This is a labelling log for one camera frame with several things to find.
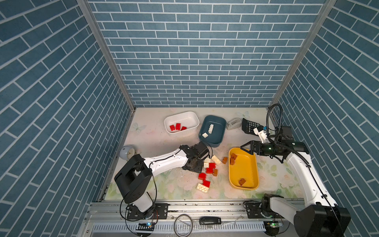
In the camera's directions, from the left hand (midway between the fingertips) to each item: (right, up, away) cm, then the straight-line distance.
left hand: (197, 169), depth 85 cm
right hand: (+26, +14, -8) cm, 31 cm away
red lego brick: (-18, +23, +23) cm, 37 cm away
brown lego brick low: (+25, -6, -2) cm, 26 cm away
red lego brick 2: (-14, +24, +25) cm, 38 cm away
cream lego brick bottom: (+3, -9, -4) cm, 10 cm away
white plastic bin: (-12, +27, +25) cm, 38 cm away
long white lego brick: (+10, +22, +20) cm, 32 cm away
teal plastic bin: (+11, +21, +22) cm, 32 cm away
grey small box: (+27, +26, +23) cm, 44 cm away
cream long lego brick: (+11, +4, +7) cm, 14 cm away
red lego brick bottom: (+5, -8, -2) cm, 9 cm away
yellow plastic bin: (+29, 0, +3) cm, 30 cm away
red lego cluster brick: (+8, -1, +3) cm, 8 cm away
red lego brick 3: (+3, -4, -2) cm, 5 cm away
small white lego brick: (+6, +18, +19) cm, 27 cm away
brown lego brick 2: (+17, +3, +7) cm, 19 cm away
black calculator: (+37, +24, +21) cm, 48 cm away
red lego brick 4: (-10, +23, +20) cm, 32 cm away
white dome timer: (-42, +9, +2) cm, 43 cm away
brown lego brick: (+23, +6, +7) cm, 25 cm away
